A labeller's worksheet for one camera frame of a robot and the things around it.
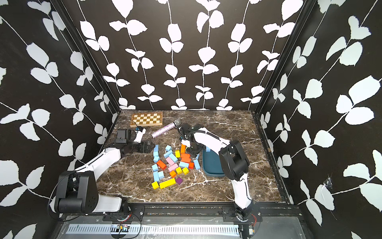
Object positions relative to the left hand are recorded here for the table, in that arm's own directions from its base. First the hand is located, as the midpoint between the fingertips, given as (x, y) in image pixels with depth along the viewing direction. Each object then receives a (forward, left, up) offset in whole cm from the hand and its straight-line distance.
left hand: (148, 142), depth 90 cm
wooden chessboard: (+26, +8, -7) cm, 28 cm away
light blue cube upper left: (0, -11, -8) cm, 13 cm away
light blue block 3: (-11, -21, -9) cm, 26 cm away
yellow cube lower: (-16, -22, -8) cm, 29 cm away
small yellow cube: (-23, -5, -8) cm, 25 cm away
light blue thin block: (-5, -10, -8) cm, 14 cm away
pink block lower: (-13, -15, -9) cm, 21 cm away
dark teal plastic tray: (-13, -39, -12) cm, 43 cm away
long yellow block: (-22, -12, -9) cm, 27 cm away
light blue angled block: (-7, -14, -9) cm, 18 cm away
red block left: (-11, -8, -8) cm, 16 cm away
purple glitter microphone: (+19, -15, -6) cm, 25 cm away
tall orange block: (0, -21, -9) cm, 23 cm away
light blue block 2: (-12, -29, -9) cm, 33 cm away
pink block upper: (-8, -13, -10) cm, 18 cm away
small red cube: (-12, -26, -9) cm, 30 cm away
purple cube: (-21, -19, -9) cm, 29 cm away
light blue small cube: (-7, -4, -8) cm, 11 cm away
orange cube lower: (-17, -15, -8) cm, 24 cm away
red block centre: (-4, -22, -9) cm, 24 cm away
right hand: (-4, -28, -4) cm, 29 cm away
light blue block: (-18, -5, -9) cm, 21 cm away
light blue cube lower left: (-13, -4, -8) cm, 16 cm away
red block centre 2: (-8, -23, -10) cm, 26 cm away
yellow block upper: (-4, -17, -9) cm, 20 cm away
